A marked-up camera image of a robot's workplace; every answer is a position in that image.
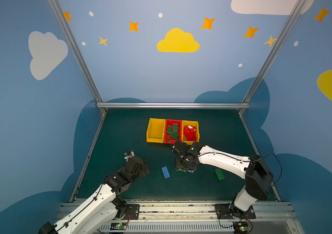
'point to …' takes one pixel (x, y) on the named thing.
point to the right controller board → (241, 227)
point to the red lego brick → (190, 133)
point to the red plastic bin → (173, 131)
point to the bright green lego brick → (180, 169)
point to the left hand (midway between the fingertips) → (144, 167)
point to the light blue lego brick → (192, 171)
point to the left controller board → (118, 225)
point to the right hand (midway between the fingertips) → (180, 166)
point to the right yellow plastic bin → (193, 124)
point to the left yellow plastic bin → (155, 131)
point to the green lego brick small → (174, 135)
